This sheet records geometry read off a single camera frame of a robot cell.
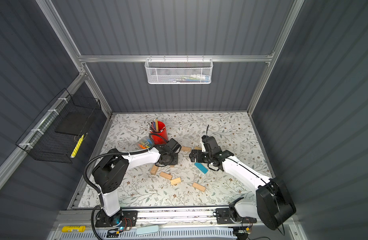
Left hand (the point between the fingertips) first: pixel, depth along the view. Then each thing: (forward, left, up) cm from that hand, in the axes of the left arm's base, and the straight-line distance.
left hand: (175, 161), depth 93 cm
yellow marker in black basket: (-4, +44, +27) cm, 52 cm away
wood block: (-5, +13, +1) cm, 14 cm away
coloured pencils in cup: (+20, +14, +13) cm, 27 cm away
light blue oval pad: (-35, +14, +2) cm, 38 cm away
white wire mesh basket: (+60, -4, +27) cm, 66 cm away
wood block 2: (-8, +6, -1) cm, 10 cm away
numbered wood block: (-17, -13, 0) cm, 21 cm away
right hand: (-3, -13, +9) cm, 16 cm away
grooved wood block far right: (+9, -15, 0) cm, 17 cm away
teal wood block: (-5, -16, -1) cm, 17 cm away
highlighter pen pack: (+13, +21, +1) cm, 25 cm away
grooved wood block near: (-13, 0, +1) cm, 13 cm away
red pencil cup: (+8, +10, +13) cm, 18 cm away
